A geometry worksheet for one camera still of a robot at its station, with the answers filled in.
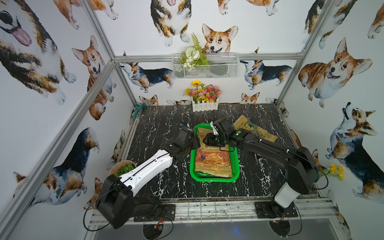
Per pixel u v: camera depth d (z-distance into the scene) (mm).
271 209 666
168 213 735
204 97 1072
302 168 445
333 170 716
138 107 1198
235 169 812
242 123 1095
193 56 782
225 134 640
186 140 628
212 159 861
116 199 400
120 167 794
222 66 926
